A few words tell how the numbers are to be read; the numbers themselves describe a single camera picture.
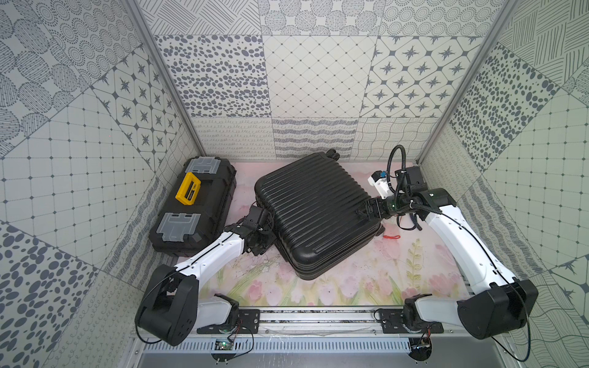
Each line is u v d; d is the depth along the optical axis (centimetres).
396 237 93
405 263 88
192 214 80
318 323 76
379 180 70
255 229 67
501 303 38
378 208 67
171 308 41
